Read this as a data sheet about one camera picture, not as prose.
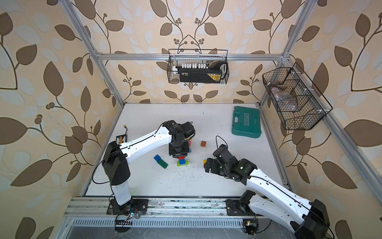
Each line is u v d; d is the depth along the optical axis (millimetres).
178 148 685
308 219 386
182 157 741
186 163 806
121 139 989
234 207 731
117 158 516
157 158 909
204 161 908
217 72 825
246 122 1021
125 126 1081
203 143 963
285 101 703
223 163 584
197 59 912
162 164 889
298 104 739
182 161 783
